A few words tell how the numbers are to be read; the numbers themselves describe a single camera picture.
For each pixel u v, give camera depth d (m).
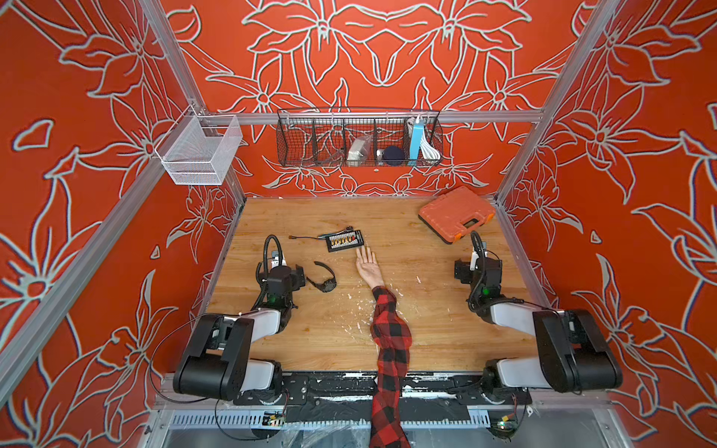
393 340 0.78
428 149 0.92
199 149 0.93
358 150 0.91
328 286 0.90
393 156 0.95
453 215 1.08
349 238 1.04
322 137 1.01
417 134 0.88
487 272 0.68
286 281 0.71
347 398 0.73
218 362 0.43
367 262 0.97
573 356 0.41
